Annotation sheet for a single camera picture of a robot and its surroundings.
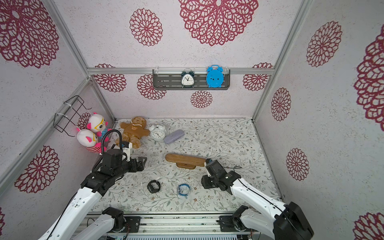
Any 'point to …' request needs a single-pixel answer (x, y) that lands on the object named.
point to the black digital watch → (151, 188)
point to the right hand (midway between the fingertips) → (203, 179)
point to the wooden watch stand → (185, 162)
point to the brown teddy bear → (134, 131)
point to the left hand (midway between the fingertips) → (138, 159)
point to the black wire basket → (73, 109)
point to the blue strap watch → (184, 189)
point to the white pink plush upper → (97, 124)
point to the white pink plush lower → (87, 138)
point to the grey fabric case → (173, 136)
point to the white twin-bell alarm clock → (158, 132)
